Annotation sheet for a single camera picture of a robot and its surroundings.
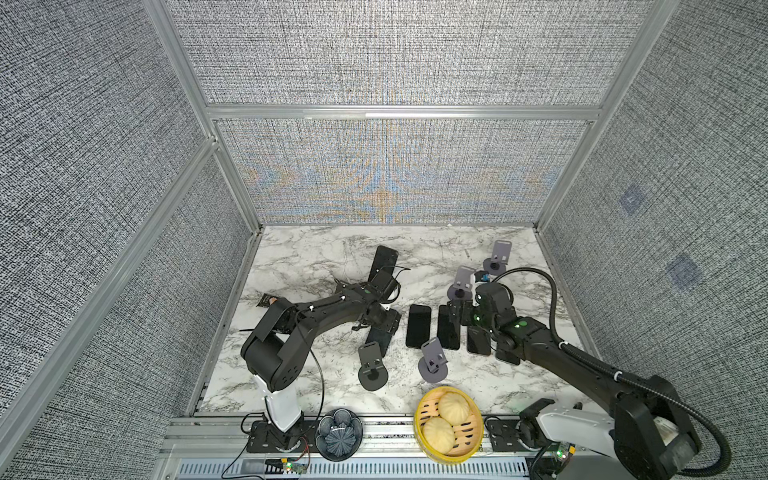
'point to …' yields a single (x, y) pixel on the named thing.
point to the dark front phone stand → (373, 375)
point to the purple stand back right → (461, 290)
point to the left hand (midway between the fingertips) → (393, 321)
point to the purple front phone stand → (434, 375)
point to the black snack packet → (267, 300)
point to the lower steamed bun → (438, 434)
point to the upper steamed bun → (454, 408)
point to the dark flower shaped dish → (339, 434)
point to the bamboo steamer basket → (468, 436)
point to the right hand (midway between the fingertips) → (462, 296)
